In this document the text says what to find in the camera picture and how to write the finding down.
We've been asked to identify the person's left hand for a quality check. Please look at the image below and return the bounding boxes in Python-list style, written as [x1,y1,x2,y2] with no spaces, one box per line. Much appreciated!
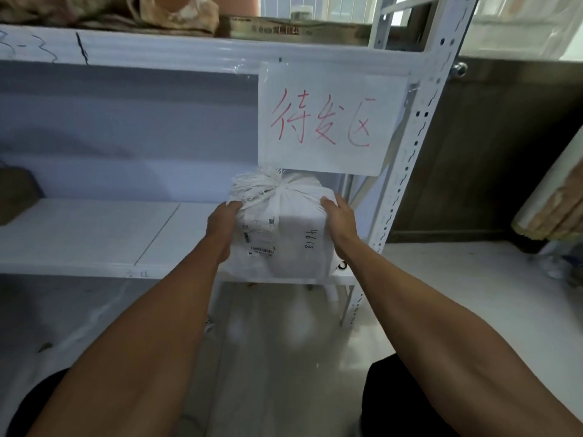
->
[205,200,245,265]

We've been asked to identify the person's right hand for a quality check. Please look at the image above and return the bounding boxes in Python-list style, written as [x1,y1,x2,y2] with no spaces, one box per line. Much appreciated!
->
[320,193,361,261]

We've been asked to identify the white woven sack parcel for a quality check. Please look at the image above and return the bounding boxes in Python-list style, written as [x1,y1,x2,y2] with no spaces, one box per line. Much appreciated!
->
[220,170,340,283]

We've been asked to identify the person's left forearm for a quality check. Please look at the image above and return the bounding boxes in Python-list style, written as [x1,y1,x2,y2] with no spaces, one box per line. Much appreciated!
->
[27,234,228,437]

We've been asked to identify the person's right forearm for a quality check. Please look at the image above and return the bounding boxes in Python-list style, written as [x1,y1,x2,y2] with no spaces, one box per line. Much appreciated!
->
[335,239,583,437]

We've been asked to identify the white perforated shelf upright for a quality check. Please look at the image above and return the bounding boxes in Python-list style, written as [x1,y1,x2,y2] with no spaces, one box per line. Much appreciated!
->
[340,0,480,328]

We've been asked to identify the person's right leg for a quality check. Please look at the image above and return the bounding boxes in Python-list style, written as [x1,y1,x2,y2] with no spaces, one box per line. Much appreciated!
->
[361,353,459,437]

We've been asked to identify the person's leg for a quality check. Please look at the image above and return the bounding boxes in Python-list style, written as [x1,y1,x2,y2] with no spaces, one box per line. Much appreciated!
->
[5,367,73,437]
[361,353,459,437]

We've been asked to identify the person's left leg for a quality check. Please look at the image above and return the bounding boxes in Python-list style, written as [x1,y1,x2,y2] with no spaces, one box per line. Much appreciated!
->
[5,367,73,437]

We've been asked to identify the white paper sign red writing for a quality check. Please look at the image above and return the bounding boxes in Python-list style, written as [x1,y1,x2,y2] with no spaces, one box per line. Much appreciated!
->
[257,60,414,177]

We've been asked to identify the flat brown cardboard box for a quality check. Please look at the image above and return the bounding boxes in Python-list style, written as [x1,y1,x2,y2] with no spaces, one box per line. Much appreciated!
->
[217,15,375,47]

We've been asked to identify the light wooden boards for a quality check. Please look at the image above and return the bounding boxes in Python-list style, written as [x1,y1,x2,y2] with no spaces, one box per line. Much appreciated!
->
[511,126,583,241]

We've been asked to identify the crumpled clear plastic bottle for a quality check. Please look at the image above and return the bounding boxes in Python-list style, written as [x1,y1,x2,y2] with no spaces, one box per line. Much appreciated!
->
[539,252,573,282]

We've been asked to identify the camouflage cloth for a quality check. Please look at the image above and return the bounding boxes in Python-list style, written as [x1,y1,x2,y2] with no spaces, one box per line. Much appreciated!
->
[0,0,221,38]

